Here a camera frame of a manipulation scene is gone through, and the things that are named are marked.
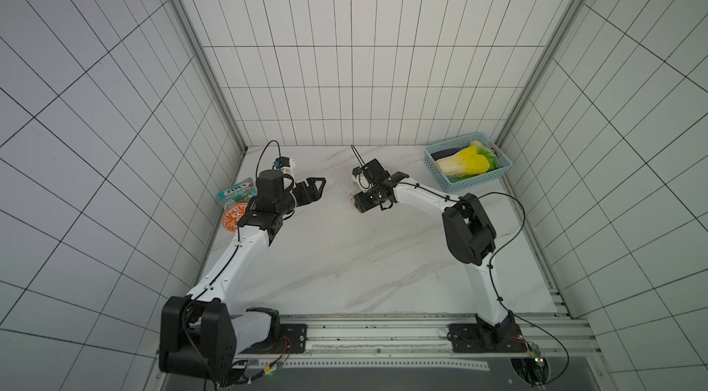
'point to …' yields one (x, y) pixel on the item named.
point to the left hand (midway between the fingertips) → (313, 188)
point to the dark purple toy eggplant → (436, 155)
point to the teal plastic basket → (504, 163)
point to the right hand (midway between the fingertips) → (352, 203)
